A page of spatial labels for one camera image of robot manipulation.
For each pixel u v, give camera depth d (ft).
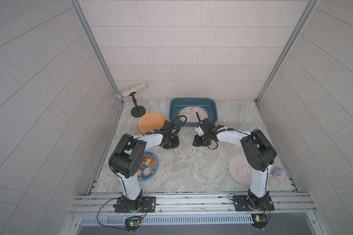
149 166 2.73
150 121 3.41
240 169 2.71
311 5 2.32
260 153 1.65
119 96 2.88
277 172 2.55
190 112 3.53
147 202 2.33
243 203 2.33
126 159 1.56
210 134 2.32
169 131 2.53
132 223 2.10
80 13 2.39
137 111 3.54
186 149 2.96
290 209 2.33
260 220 2.23
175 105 3.60
